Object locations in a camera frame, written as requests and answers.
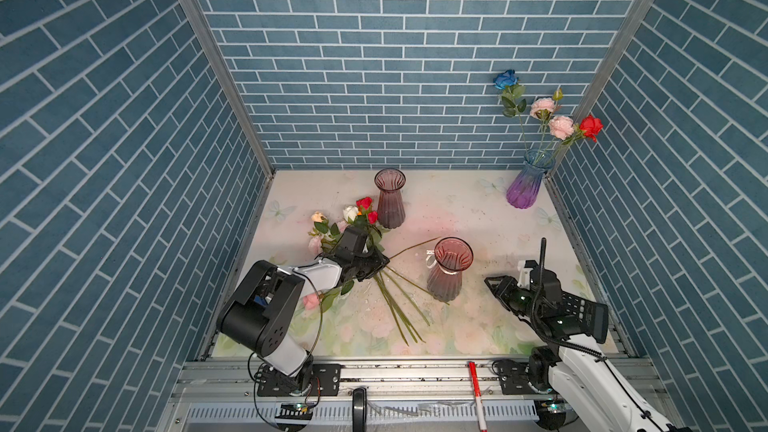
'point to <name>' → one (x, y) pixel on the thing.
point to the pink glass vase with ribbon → (451, 256)
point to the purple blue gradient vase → (522, 189)
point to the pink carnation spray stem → (555, 129)
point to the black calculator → (593, 316)
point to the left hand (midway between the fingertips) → (390, 261)
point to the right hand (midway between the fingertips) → (485, 278)
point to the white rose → (350, 212)
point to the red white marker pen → (476, 386)
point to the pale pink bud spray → (323, 236)
